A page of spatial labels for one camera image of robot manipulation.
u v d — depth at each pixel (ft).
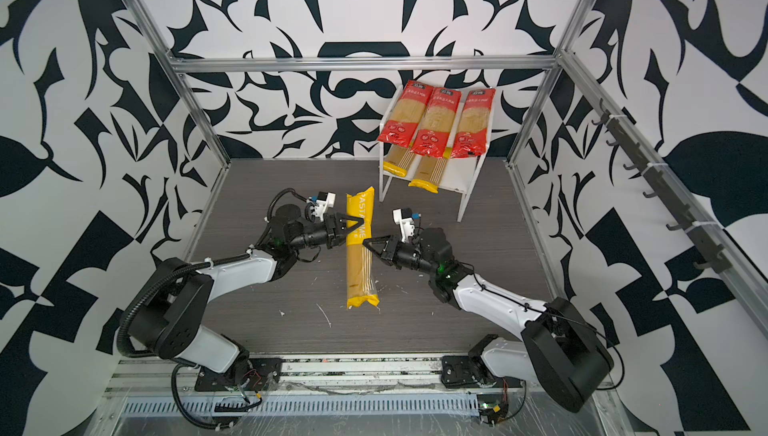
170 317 1.45
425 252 2.09
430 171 3.03
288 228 2.20
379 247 2.36
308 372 2.49
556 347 1.37
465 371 2.45
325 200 2.60
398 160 3.12
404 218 2.44
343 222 2.51
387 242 2.35
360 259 2.40
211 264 1.68
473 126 2.65
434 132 2.54
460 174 3.11
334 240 2.45
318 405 2.13
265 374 2.42
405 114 2.73
